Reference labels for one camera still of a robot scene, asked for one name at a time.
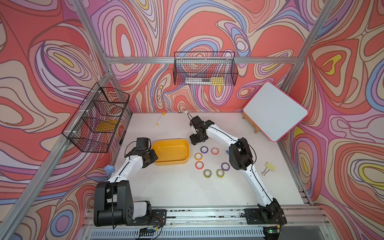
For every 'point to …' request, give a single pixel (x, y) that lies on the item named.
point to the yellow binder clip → (269, 167)
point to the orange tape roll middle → (198, 156)
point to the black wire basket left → (93, 127)
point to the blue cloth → (109, 169)
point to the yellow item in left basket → (106, 126)
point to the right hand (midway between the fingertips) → (198, 143)
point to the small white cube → (185, 111)
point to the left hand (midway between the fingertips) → (154, 157)
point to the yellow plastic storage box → (170, 152)
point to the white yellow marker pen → (160, 118)
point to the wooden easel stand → (250, 122)
